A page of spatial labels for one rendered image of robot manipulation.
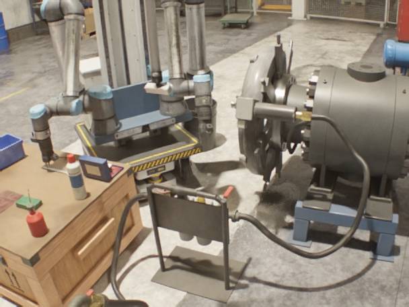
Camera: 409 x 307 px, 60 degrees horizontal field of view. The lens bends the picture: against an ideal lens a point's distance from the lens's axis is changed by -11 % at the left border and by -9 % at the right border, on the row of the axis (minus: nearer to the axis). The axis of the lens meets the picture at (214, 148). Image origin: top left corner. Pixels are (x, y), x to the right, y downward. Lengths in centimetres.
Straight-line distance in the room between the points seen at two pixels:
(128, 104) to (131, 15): 57
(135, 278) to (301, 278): 86
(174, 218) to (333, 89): 101
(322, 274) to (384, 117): 85
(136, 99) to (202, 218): 109
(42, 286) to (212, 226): 79
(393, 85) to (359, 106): 23
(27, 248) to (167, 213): 66
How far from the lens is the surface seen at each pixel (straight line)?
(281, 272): 208
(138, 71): 262
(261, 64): 205
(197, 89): 207
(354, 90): 203
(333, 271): 211
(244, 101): 187
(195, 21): 232
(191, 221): 179
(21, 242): 177
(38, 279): 174
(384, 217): 210
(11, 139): 256
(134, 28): 255
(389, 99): 201
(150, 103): 261
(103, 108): 235
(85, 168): 204
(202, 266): 210
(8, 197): 208
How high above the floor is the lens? 148
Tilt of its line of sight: 28 degrees down
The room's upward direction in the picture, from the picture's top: 3 degrees counter-clockwise
